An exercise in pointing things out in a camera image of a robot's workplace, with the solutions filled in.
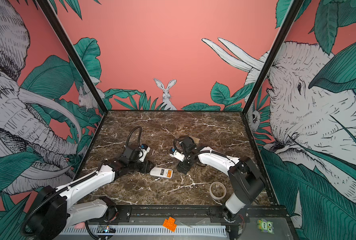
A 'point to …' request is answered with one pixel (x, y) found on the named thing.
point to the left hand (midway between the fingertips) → (151, 163)
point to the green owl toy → (265, 226)
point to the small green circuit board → (105, 229)
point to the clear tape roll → (217, 190)
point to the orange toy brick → (170, 224)
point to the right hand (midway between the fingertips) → (180, 162)
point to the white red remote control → (161, 172)
